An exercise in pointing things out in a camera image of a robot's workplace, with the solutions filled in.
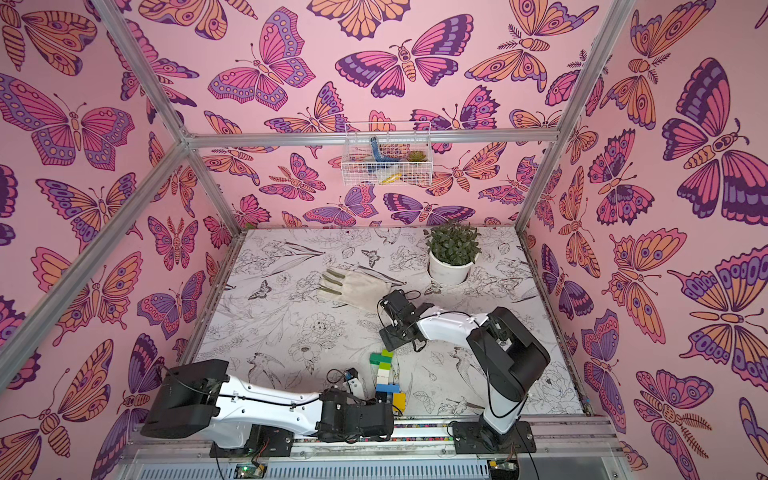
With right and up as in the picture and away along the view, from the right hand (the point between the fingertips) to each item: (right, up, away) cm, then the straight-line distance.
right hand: (399, 332), depth 93 cm
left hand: (-4, -18, -17) cm, 26 cm away
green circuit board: (-36, -28, -22) cm, 50 cm away
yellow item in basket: (-2, +46, -7) cm, 47 cm away
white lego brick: (-5, -10, -11) cm, 16 cm away
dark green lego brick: (-7, -6, -7) cm, 12 cm away
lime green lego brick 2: (-4, -7, -9) cm, 12 cm away
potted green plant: (+16, +26, -2) cm, 31 cm away
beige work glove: (-14, +13, +10) cm, 22 cm away
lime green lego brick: (-4, -4, -9) cm, 10 cm away
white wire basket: (-4, +56, +2) cm, 57 cm away
